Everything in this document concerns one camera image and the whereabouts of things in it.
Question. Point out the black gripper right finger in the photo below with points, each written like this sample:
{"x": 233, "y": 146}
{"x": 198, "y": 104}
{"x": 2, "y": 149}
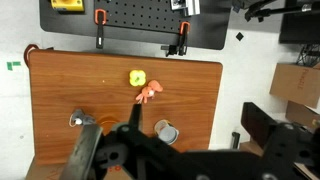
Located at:
{"x": 256, "y": 121}

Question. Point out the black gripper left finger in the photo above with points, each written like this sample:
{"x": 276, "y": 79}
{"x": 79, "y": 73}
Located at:
{"x": 136, "y": 116}

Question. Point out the yellow toy bell pepper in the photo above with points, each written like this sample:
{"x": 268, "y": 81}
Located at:
{"x": 137, "y": 78}

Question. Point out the black cylinder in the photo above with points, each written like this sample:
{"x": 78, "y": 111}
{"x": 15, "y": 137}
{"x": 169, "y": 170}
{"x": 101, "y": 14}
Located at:
{"x": 235, "y": 140}

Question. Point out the gray metal cup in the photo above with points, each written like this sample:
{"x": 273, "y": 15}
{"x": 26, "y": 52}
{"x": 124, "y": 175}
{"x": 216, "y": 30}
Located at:
{"x": 167, "y": 133}

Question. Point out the small cardboard box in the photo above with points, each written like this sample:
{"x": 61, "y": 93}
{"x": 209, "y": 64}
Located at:
{"x": 301, "y": 115}

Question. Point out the large cardboard box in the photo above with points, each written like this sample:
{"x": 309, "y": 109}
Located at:
{"x": 295, "y": 83}

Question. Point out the gray plush mouse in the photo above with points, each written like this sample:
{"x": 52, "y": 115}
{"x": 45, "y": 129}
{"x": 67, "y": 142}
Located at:
{"x": 81, "y": 118}

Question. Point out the orange black bar clamp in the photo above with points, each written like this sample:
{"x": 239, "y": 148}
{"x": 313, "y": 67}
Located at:
{"x": 100, "y": 26}
{"x": 182, "y": 38}

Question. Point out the black perforated board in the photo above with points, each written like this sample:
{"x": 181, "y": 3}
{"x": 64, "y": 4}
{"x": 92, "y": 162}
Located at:
{"x": 143, "y": 15}

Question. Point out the black monitor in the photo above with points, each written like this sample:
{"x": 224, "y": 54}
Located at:
{"x": 300, "y": 28}

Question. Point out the flat cardboard box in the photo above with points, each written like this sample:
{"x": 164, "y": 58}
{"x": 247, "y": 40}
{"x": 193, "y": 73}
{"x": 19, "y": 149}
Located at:
{"x": 43, "y": 170}

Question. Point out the black tripod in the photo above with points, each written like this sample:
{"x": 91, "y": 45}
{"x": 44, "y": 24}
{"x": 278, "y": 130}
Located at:
{"x": 266, "y": 11}

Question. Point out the yellow plastic block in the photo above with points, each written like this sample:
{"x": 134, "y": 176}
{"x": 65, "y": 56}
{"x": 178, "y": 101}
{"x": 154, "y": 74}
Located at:
{"x": 67, "y": 4}

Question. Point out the dark gray base plate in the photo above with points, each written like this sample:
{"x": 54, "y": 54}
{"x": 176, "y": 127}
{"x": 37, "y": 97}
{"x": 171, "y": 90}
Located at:
{"x": 66, "y": 23}

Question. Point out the silver metal bracket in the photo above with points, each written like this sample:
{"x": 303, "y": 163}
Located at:
{"x": 186, "y": 6}

